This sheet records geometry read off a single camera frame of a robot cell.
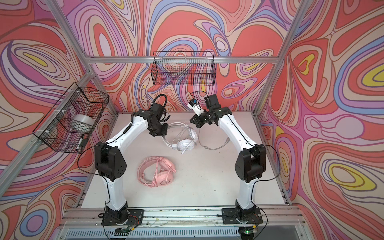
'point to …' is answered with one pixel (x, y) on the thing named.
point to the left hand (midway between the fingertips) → (167, 132)
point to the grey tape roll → (82, 123)
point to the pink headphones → (164, 170)
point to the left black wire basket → (53, 131)
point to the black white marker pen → (80, 141)
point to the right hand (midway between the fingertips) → (194, 122)
